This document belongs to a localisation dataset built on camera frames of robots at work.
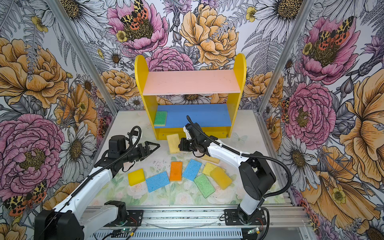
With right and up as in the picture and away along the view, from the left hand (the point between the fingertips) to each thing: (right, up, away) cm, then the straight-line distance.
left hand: (156, 152), depth 79 cm
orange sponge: (+9, -13, +9) cm, 18 cm away
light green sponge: (+25, -19, +4) cm, 32 cm away
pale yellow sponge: (+8, +5, +8) cm, 12 cm away
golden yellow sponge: (+35, -16, +7) cm, 39 cm away
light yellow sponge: (+30, -7, +15) cm, 34 cm away
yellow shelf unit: (+32, +18, +15) cm, 40 cm away
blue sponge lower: (-1, -17, +6) cm, 18 cm away
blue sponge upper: (+18, -12, +10) cm, 24 cm away
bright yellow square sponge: (-13, -16, +8) cm, 22 cm away
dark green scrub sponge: (-2, +18, +17) cm, 25 cm away
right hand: (+11, 0, +5) cm, 12 cm away
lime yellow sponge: (+28, -11, +10) cm, 32 cm away
